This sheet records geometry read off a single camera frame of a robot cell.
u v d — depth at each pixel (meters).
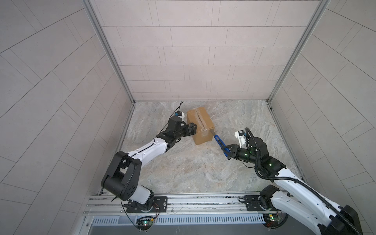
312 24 0.77
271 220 0.68
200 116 0.88
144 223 0.64
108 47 0.85
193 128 0.77
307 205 0.45
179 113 0.77
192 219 0.68
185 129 0.76
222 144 0.75
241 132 0.70
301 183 0.48
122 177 0.42
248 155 0.63
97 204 0.71
